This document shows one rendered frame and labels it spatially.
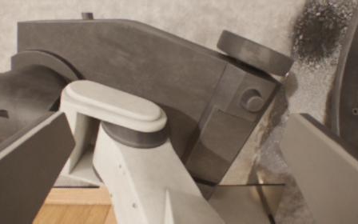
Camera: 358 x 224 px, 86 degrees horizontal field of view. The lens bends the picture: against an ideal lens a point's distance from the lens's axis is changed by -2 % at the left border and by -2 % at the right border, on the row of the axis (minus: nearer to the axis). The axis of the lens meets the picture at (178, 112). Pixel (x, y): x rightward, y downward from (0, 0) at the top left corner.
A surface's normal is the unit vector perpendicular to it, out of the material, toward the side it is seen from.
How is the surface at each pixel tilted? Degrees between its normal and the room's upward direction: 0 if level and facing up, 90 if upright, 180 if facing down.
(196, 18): 0
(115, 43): 0
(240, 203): 0
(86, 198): 90
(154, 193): 90
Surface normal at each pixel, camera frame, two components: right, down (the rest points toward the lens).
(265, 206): -0.01, 0.45
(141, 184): 0.35, -0.83
